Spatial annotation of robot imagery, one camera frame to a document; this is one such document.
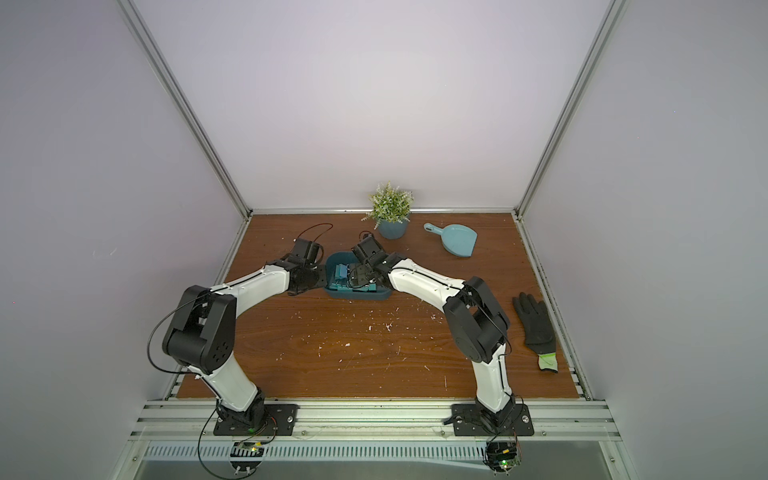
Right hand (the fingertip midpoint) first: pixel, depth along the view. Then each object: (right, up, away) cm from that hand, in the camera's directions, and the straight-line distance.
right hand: (367, 265), depth 92 cm
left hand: (-14, -4, +5) cm, 15 cm away
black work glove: (+53, -20, -3) cm, 56 cm away
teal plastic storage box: (-11, -7, +6) cm, 14 cm away
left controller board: (-28, -45, -20) cm, 57 cm away
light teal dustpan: (+33, +8, +20) cm, 39 cm away
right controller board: (+34, -43, -23) cm, 59 cm away
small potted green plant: (+7, +18, +8) cm, 22 cm away
